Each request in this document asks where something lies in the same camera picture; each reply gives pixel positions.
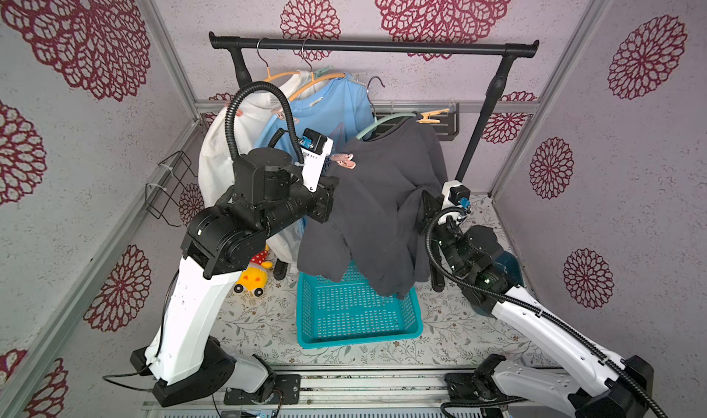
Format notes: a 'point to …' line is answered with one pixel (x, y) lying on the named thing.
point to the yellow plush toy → (254, 278)
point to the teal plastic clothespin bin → (511, 267)
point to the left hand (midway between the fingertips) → (330, 184)
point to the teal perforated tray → (352, 310)
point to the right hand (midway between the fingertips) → (427, 190)
